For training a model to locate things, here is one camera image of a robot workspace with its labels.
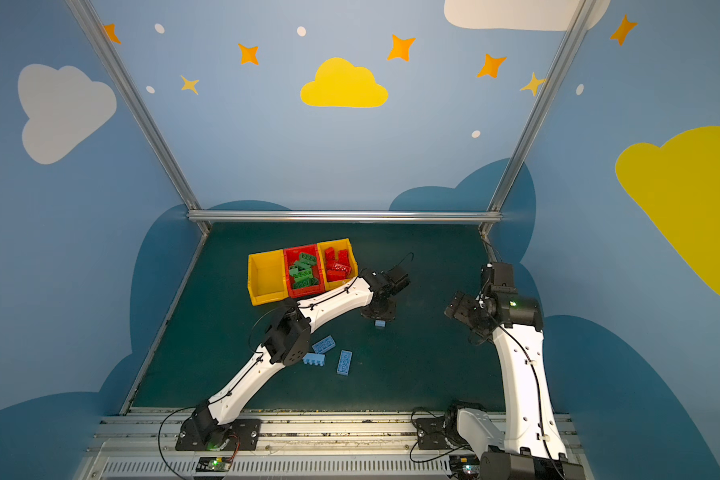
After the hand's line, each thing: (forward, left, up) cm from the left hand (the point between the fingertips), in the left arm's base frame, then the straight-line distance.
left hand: (389, 317), depth 95 cm
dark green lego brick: (+22, +29, +2) cm, 37 cm away
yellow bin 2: (+22, +18, +1) cm, 28 cm away
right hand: (-9, -18, +19) cm, 28 cm away
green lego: (+15, +30, +4) cm, 34 cm away
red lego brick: (+24, +16, +2) cm, 29 cm away
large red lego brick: (+15, +17, +4) cm, 23 cm away
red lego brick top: (+23, +21, +2) cm, 31 cm away
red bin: (+22, +35, +3) cm, 41 cm away
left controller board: (-39, +44, -1) cm, 59 cm away
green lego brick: (+12, +27, +2) cm, 30 cm away
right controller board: (-39, -16, -1) cm, 43 cm away
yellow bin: (+16, +44, -1) cm, 47 cm away
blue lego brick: (-14, +14, -3) cm, 20 cm away
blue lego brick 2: (-2, +3, 0) cm, 4 cm away
